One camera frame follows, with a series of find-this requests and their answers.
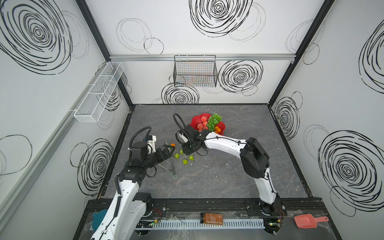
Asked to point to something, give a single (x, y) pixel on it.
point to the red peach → (203, 118)
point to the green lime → (177, 155)
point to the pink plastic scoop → (308, 221)
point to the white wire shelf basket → (93, 105)
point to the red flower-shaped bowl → (196, 120)
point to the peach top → (200, 126)
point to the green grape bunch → (213, 119)
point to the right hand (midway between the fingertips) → (185, 150)
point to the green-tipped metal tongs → (175, 176)
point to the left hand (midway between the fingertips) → (169, 150)
